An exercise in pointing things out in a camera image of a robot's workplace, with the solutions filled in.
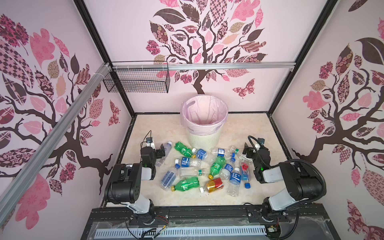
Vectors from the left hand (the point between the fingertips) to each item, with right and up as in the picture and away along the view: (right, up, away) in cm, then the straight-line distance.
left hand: (155, 146), depth 95 cm
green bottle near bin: (+19, -3, -2) cm, 20 cm away
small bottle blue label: (+43, -15, -10) cm, 47 cm away
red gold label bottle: (+35, -20, -16) cm, 43 cm away
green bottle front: (+23, -18, -15) cm, 33 cm away
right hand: (+63, +2, -2) cm, 63 cm away
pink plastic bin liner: (+32, +21, +5) cm, 38 cm away
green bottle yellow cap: (+40, -10, -7) cm, 42 cm away
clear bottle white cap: (+4, -8, -6) cm, 11 cm away
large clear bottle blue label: (+11, -16, -13) cm, 24 cm away
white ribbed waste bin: (+33, +3, -6) cm, 34 cm away
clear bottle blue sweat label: (+31, -5, -5) cm, 31 cm away
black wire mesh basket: (-12, +45, 0) cm, 46 cm away
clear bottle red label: (+55, -13, -9) cm, 58 cm away
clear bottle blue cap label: (+39, -4, 0) cm, 39 cm away
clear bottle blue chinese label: (+23, -10, -4) cm, 25 cm away
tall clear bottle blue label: (+48, -22, -12) cm, 54 cm away
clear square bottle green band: (+21, -15, -7) cm, 26 cm away
